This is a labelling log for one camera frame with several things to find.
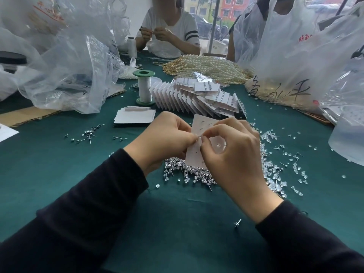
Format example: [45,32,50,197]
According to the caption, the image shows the person's left hand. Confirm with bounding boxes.
[124,111,204,177]

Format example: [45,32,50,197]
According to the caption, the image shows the person's right hand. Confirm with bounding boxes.
[200,117,284,224]

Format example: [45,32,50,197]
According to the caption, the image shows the clear plastic earring backs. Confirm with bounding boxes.
[250,122,309,199]

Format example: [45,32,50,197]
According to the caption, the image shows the white earring card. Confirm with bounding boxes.
[185,113,227,170]

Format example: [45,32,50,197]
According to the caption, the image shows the stack of white cards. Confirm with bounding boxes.
[113,106,157,125]

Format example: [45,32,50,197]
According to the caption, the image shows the pile of silver stud earrings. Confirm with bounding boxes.
[163,156,218,192]

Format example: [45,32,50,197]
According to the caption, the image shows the row of white cards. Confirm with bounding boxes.
[149,77,248,120]

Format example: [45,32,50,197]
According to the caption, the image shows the small scatter of silver studs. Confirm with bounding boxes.
[64,123,106,144]

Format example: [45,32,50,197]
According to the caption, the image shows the large white studded card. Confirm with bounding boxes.
[0,123,20,143]

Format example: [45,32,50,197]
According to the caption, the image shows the person's right forearm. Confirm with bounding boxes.
[255,200,364,273]

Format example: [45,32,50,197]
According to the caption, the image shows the person's left forearm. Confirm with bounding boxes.
[0,148,149,273]

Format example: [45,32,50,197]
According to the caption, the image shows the green spool of white thread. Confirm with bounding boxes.
[132,69,156,107]

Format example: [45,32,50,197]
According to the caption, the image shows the small bag of pearls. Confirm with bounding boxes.
[118,57,140,80]

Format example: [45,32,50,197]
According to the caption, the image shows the pile of pearl strands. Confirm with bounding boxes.
[152,55,253,85]

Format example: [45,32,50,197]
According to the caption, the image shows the orange and black tool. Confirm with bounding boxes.
[295,108,332,126]

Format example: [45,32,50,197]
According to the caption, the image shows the white thread cone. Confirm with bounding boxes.
[127,36,138,59]

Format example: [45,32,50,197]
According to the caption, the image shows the large clear plastic bag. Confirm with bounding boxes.
[17,35,126,115]

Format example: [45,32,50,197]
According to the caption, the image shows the white handwritten plastic bag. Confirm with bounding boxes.
[232,0,364,113]

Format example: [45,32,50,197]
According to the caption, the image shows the dark parked car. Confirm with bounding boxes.
[190,13,228,40]

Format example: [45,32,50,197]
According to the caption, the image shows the heap of clear plastic bags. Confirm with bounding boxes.
[318,58,364,126]

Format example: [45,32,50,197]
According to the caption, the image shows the brown cardboard sheet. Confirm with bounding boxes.
[0,106,62,128]

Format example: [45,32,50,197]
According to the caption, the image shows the translucent white plastic bag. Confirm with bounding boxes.
[0,27,43,101]

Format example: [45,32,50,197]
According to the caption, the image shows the black-lidded jar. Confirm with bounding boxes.
[0,51,28,74]

